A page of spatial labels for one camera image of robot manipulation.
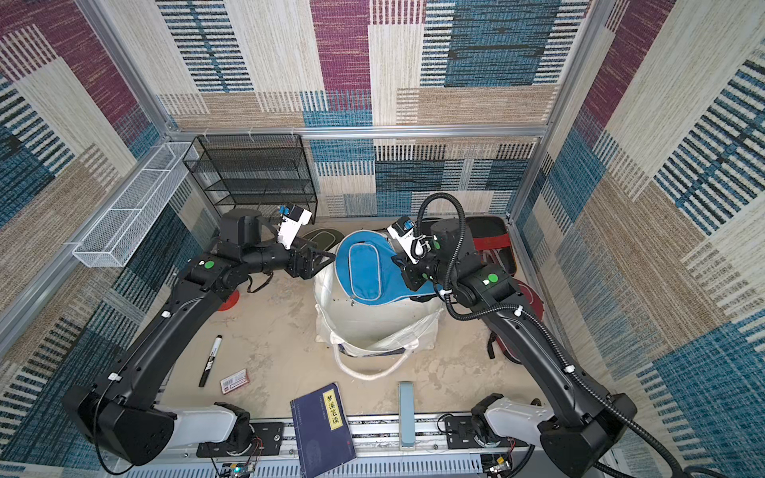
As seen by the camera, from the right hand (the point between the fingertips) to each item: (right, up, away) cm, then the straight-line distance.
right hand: (402, 260), depth 70 cm
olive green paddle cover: (-26, +6, +41) cm, 49 cm away
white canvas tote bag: (-8, -24, +16) cm, 30 cm away
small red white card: (-44, -33, +11) cm, 57 cm away
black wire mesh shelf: (-51, +30, +38) cm, 70 cm away
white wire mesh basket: (-68, +5, +1) cm, 68 cm away
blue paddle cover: (-7, -3, +1) cm, 8 cm away
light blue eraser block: (+1, -37, +2) cm, 37 cm away
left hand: (-18, +2, 0) cm, 18 cm away
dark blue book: (-20, -43, +5) cm, 47 cm away
